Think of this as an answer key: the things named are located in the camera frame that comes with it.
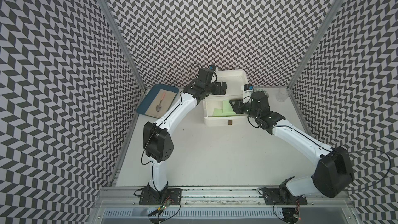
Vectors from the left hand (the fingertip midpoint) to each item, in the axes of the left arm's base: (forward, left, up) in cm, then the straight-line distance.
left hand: (218, 86), depth 84 cm
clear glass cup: (+14, -48, -22) cm, 55 cm away
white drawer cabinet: (+7, -10, -2) cm, 13 cm away
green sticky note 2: (-12, +1, -9) cm, 15 cm away
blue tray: (+15, +48, -24) cm, 56 cm away
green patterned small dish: (+16, -36, -22) cm, 45 cm away
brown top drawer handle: (-19, -5, -7) cm, 21 cm away
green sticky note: (-11, -4, -5) cm, 13 cm away
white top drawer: (-6, +5, -11) cm, 13 cm away
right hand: (-9, -7, -4) cm, 12 cm away
